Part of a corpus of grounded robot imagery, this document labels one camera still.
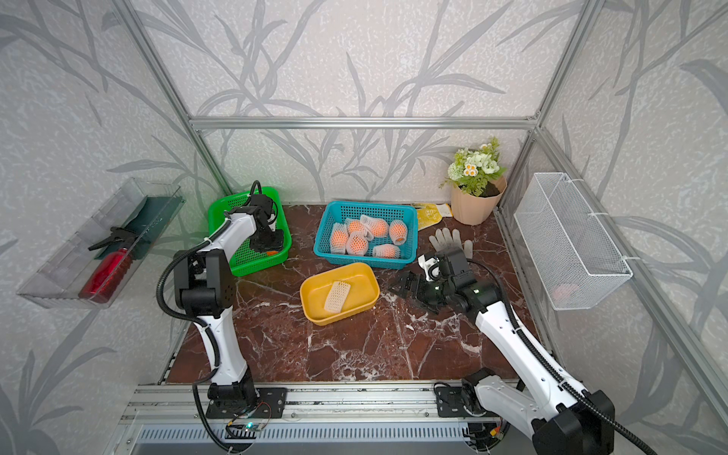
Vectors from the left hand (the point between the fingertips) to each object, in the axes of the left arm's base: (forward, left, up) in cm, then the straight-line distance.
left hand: (276, 245), depth 99 cm
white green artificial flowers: (+12, -66, +25) cm, 72 cm away
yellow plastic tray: (-15, -15, -5) cm, 22 cm away
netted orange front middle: (0, -28, +1) cm, 28 cm away
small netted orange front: (-2, -39, 0) cm, 39 cm away
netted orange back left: (+10, -27, 0) cm, 28 cm away
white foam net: (-19, -23, -2) cm, 30 cm away
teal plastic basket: (+17, -20, 0) cm, 26 cm away
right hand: (-24, -42, +12) cm, 50 cm away
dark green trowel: (-9, +26, +23) cm, 36 cm away
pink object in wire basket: (-25, -84, +16) cm, 89 cm away
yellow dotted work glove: (+20, -57, -5) cm, 61 cm away
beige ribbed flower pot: (+16, -75, +3) cm, 76 cm away
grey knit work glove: (+7, -62, -5) cm, 62 cm away
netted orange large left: (+4, -22, 0) cm, 22 cm away
